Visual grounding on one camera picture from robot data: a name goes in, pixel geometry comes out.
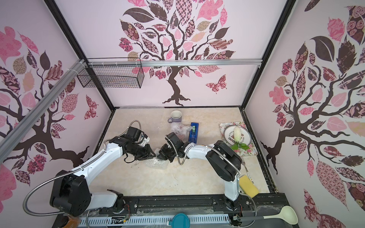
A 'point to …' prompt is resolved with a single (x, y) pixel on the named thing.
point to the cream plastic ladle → (287, 213)
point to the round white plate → (228, 135)
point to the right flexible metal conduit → (186, 152)
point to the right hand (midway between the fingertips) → (156, 155)
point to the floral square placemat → (252, 151)
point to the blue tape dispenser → (194, 132)
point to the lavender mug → (176, 116)
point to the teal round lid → (180, 220)
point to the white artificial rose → (237, 136)
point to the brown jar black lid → (72, 223)
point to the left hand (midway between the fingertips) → (154, 158)
